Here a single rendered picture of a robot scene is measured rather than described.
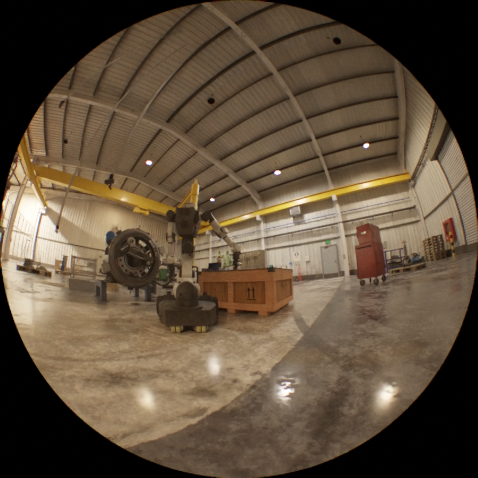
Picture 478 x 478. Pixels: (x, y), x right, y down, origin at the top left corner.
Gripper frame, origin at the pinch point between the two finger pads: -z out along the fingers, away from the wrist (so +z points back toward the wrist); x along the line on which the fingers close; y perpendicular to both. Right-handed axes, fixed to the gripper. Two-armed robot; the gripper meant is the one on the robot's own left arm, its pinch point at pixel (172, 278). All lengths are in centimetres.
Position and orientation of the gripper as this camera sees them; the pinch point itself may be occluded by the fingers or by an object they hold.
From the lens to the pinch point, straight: 208.0
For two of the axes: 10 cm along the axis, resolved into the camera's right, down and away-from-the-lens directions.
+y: -10.0, -0.2, -0.2
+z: 0.2, -10.0, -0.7
